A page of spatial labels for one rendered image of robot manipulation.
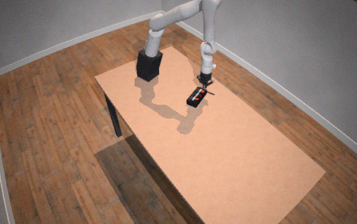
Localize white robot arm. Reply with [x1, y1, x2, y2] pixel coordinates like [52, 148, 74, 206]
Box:
[144, 0, 222, 74]

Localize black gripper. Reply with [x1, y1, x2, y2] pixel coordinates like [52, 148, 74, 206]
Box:
[197, 71, 214, 89]

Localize black power strip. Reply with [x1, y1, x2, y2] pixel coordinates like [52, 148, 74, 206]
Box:
[187, 86, 208, 108]

